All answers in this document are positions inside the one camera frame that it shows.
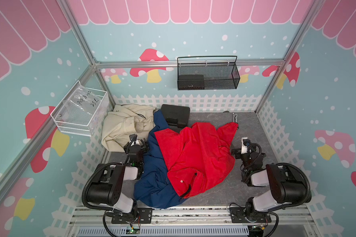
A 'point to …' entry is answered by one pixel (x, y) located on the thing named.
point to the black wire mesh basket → (207, 73)
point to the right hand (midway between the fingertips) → (240, 141)
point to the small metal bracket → (234, 116)
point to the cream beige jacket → (125, 120)
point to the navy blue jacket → (153, 190)
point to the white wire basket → (81, 110)
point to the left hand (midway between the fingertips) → (138, 142)
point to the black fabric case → (176, 115)
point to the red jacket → (197, 155)
